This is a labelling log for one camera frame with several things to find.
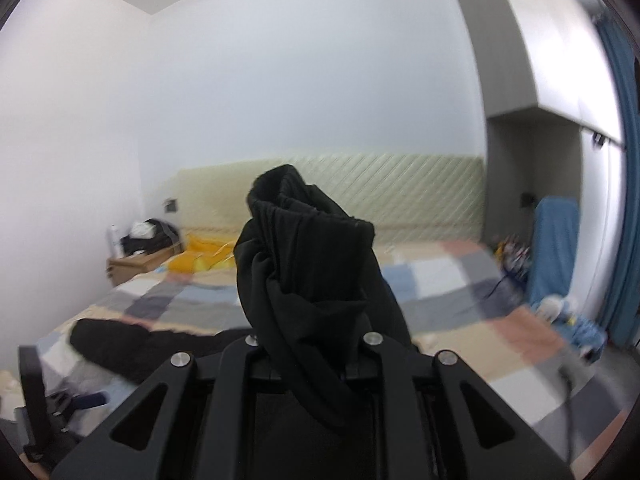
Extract plaid patchwork bed quilt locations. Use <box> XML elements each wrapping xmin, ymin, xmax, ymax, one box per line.
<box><xmin>29</xmin><ymin>238</ymin><xmax>632</xmax><ymax>476</ymax></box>

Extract bottles on side shelf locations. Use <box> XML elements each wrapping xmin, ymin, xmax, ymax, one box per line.
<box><xmin>494</xmin><ymin>235</ymin><xmax>532</xmax><ymax>275</ymax></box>

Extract white spray bottle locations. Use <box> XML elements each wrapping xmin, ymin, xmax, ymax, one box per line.
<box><xmin>108</xmin><ymin>224</ymin><xmax>125</xmax><ymax>260</ymax></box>

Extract black cable on bed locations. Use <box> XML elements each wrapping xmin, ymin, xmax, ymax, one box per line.
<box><xmin>556</xmin><ymin>364</ymin><xmax>582</xmax><ymax>463</ymax></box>

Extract black bag on nightstand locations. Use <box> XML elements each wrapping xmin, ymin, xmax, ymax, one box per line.
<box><xmin>120</xmin><ymin>218</ymin><xmax>181</xmax><ymax>256</ymax></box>

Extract grey white wardrobe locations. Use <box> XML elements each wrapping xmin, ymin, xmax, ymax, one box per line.
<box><xmin>458</xmin><ymin>0</ymin><xmax>626</xmax><ymax>318</ymax></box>

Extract blue curtain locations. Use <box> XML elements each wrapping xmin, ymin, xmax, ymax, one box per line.
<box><xmin>594</xmin><ymin>12</ymin><xmax>640</xmax><ymax>348</ymax></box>

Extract yellow pillow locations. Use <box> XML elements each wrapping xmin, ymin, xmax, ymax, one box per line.
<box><xmin>166</xmin><ymin>234</ymin><xmax>235</xmax><ymax>274</ymax></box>

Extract black puffer jacket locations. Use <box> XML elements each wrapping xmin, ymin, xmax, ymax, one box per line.
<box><xmin>70</xmin><ymin>165</ymin><xmax>412</xmax><ymax>391</ymax></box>

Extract white blue plush toy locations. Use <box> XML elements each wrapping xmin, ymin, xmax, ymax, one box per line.
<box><xmin>535</xmin><ymin>295</ymin><xmax>578</xmax><ymax>324</ymax></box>

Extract wooden nightstand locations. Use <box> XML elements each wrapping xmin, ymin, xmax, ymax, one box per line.
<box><xmin>106</xmin><ymin>245</ymin><xmax>181</xmax><ymax>286</ymax></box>

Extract blue cloth on floor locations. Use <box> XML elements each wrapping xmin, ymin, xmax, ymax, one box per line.
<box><xmin>559</xmin><ymin>316</ymin><xmax>608</xmax><ymax>364</ymax></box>

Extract wall power socket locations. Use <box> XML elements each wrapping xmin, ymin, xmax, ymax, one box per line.
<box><xmin>164</xmin><ymin>198</ymin><xmax>178</xmax><ymax>214</ymax></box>

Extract cream quilted headboard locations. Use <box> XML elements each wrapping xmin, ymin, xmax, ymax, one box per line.
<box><xmin>174</xmin><ymin>154</ymin><xmax>485</xmax><ymax>246</ymax></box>

